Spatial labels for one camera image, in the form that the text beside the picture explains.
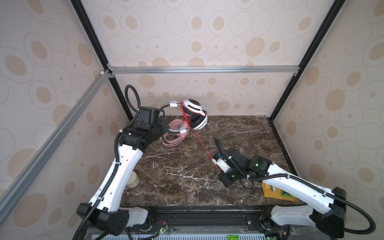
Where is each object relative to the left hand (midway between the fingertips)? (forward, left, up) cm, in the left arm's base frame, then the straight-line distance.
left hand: (170, 121), depth 70 cm
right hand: (-19, -24, -20) cm, 37 cm away
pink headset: (+13, +5, -33) cm, 36 cm away
